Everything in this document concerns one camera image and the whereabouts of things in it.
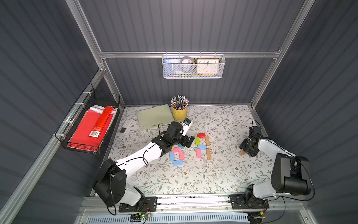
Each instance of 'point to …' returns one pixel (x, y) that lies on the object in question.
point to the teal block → (180, 145)
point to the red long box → (101, 122)
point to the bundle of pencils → (179, 102)
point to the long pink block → (199, 153)
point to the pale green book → (154, 116)
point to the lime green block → (197, 141)
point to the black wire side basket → (93, 97)
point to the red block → (201, 135)
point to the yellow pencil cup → (179, 115)
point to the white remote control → (126, 126)
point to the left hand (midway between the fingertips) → (189, 133)
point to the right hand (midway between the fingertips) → (245, 148)
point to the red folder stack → (92, 127)
